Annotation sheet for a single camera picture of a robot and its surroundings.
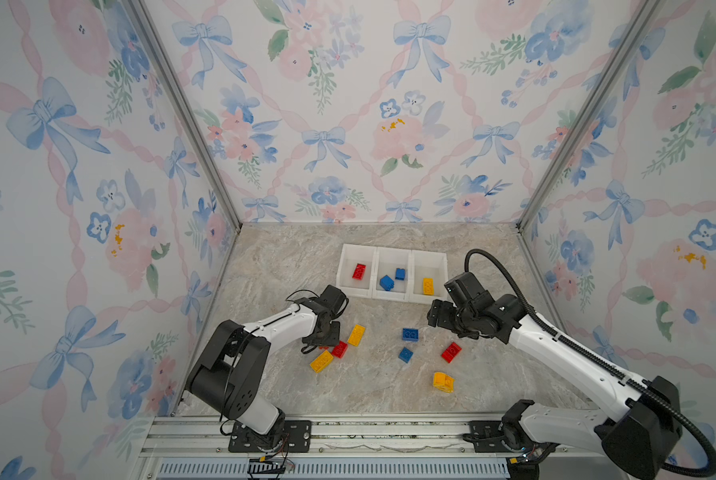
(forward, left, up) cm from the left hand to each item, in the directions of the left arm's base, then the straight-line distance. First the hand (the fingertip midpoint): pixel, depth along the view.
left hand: (328, 336), depth 90 cm
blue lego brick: (+18, -18, +2) cm, 26 cm away
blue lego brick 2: (0, -25, 0) cm, 25 cm away
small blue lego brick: (+23, -23, +1) cm, 33 cm away
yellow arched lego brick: (-14, -32, +3) cm, 35 cm away
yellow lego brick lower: (-7, +1, 0) cm, 8 cm away
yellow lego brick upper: (+1, -9, 0) cm, 9 cm away
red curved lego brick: (+23, -9, +2) cm, 25 cm away
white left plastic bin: (+29, -6, +3) cm, 30 cm away
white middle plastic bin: (+28, -19, +2) cm, 34 cm away
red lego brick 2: (-5, -36, 0) cm, 37 cm away
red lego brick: (-4, -4, 0) cm, 6 cm away
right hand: (0, -30, +13) cm, 33 cm away
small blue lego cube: (-6, -23, +1) cm, 23 cm away
